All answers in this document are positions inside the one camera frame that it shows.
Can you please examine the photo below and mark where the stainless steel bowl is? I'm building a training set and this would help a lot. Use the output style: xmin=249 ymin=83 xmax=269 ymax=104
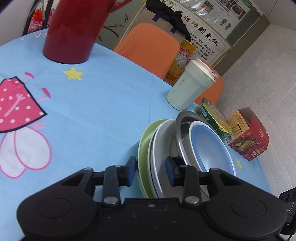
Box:
xmin=175 ymin=110 xmax=214 ymax=165

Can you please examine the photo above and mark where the orange chair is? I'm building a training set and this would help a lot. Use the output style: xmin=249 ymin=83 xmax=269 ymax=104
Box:
xmin=113 ymin=23 xmax=180 ymax=79
xmin=194 ymin=76 xmax=224 ymax=105

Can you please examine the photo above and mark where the yellow snack bag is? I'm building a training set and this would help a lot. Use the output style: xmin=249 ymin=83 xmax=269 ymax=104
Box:
xmin=165 ymin=40 xmax=196 ymax=86

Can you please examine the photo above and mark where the red cracker box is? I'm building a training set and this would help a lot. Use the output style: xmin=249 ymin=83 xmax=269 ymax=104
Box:
xmin=226 ymin=107 xmax=269 ymax=161

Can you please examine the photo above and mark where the green instant noodle cup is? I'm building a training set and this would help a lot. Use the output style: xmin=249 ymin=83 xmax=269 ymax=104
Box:
xmin=196 ymin=98 xmax=232 ymax=135

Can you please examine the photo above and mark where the red thermos jug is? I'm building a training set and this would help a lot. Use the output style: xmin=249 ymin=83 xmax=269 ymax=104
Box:
xmin=43 ymin=0 xmax=130 ymax=64

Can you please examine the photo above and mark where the blue cartoon tablecloth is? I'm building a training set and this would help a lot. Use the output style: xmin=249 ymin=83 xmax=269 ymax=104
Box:
xmin=0 ymin=28 xmax=271 ymax=239

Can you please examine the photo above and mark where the brown paper bag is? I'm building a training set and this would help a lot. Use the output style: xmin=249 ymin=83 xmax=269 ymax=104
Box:
xmin=125 ymin=8 xmax=185 ymax=44

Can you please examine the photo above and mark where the green plate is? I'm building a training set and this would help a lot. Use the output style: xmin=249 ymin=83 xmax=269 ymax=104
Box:
xmin=137 ymin=119 xmax=167 ymax=198

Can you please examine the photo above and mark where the right orange chair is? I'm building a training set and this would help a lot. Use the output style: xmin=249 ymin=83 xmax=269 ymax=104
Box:
xmin=194 ymin=76 xmax=224 ymax=105

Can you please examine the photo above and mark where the left orange chair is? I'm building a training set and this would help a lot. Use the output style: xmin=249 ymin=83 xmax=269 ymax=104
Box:
xmin=113 ymin=23 xmax=180 ymax=79

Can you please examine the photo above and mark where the poster with Chinese text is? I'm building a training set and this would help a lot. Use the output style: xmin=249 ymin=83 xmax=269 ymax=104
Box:
xmin=166 ymin=1 xmax=232 ymax=67

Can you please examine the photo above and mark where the grey rimmed white plate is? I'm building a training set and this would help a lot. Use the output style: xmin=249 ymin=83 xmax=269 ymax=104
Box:
xmin=147 ymin=119 xmax=183 ymax=200

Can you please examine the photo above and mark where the white ceramic bowl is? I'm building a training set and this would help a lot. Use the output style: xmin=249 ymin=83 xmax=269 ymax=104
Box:
xmin=188 ymin=120 xmax=237 ymax=178

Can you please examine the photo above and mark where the black cloth on bag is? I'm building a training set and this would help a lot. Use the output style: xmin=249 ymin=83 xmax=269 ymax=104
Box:
xmin=146 ymin=0 xmax=191 ymax=42

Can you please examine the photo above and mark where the black metal stand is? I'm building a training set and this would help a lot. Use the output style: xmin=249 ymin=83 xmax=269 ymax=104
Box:
xmin=22 ymin=0 xmax=55 ymax=36

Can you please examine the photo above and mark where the white travel tumbler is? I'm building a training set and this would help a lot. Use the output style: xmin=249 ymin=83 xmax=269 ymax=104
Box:
xmin=166 ymin=58 xmax=219 ymax=111

